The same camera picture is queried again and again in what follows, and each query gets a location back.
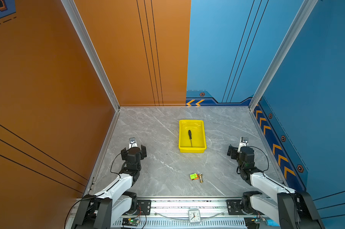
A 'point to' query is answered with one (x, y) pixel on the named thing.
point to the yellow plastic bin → (192, 138)
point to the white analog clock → (194, 216)
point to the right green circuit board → (256, 221)
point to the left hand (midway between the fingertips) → (134, 145)
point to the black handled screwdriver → (190, 136)
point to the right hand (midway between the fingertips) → (238, 146)
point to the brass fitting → (200, 177)
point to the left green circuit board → (132, 222)
